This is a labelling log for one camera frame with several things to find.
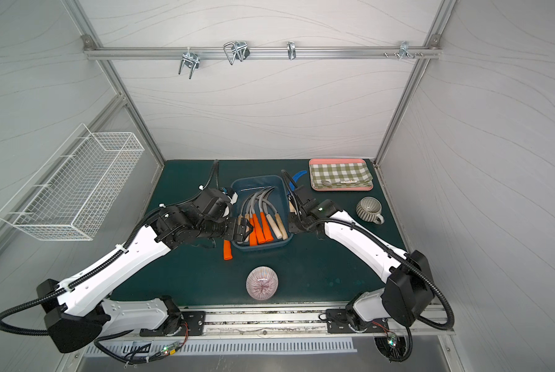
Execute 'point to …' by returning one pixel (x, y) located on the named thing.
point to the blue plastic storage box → (243, 188)
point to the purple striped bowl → (262, 283)
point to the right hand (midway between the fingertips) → (293, 222)
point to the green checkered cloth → (355, 174)
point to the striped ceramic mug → (369, 209)
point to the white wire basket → (70, 197)
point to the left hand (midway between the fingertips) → (239, 227)
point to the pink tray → (340, 160)
